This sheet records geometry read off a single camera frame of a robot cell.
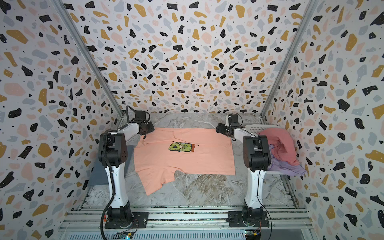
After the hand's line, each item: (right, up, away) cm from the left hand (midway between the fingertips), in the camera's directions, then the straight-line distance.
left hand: (151, 125), depth 108 cm
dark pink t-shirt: (+81, -10, -26) cm, 86 cm away
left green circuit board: (+1, -52, -38) cm, 65 cm away
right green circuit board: (+61, -53, -36) cm, 88 cm away
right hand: (+49, 0, -3) cm, 49 cm away
